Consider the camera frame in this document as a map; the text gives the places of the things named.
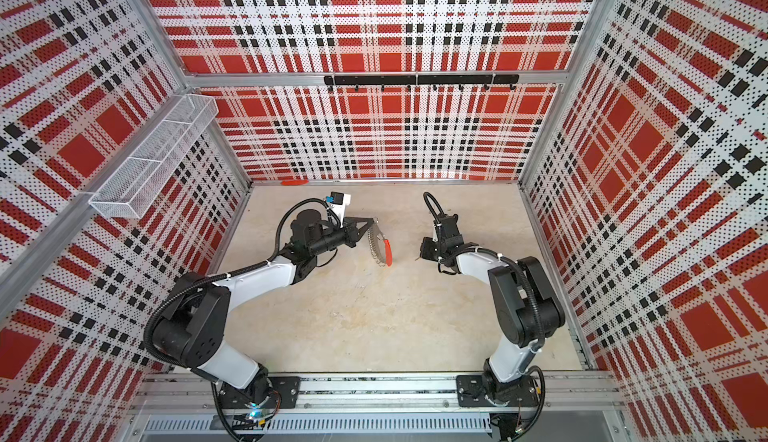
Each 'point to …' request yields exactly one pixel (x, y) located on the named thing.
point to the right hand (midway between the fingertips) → (424, 248)
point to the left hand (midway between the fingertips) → (373, 225)
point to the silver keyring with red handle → (381, 249)
